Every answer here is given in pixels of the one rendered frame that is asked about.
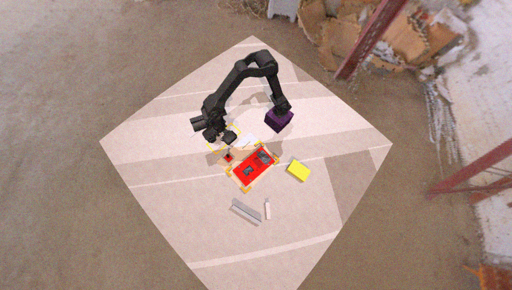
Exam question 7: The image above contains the yellow rectangular block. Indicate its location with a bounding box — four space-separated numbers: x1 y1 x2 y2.
286 159 311 182

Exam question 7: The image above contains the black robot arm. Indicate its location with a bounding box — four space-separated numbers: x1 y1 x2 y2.
190 49 292 143

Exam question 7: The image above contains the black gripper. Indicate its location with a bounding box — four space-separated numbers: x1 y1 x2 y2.
210 119 237 145

